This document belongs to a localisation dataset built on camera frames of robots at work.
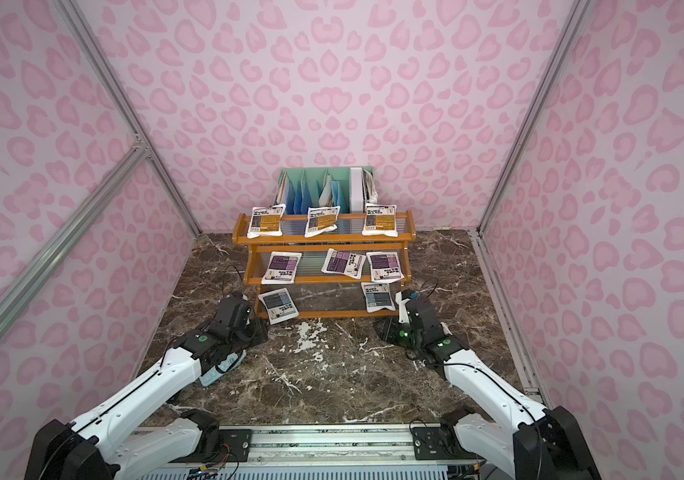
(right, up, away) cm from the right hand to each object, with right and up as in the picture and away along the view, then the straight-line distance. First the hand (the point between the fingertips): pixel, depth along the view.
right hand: (376, 325), depth 83 cm
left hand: (-31, 0, +1) cm, 31 cm away
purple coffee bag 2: (-9, +17, +7) cm, 20 cm away
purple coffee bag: (-28, +15, +7) cm, 32 cm away
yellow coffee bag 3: (+1, +29, -1) cm, 29 cm away
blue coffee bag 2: (-30, +3, +12) cm, 33 cm away
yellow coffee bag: (-30, +28, -3) cm, 41 cm away
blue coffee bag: (+2, +6, +15) cm, 16 cm away
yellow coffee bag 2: (-15, +29, -2) cm, 33 cm away
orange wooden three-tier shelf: (-10, +14, +5) cm, 18 cm away
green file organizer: (-7, +41, +15) cm, 45 cm away
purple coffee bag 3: (+3, +16, +5) cm, 17 cm away
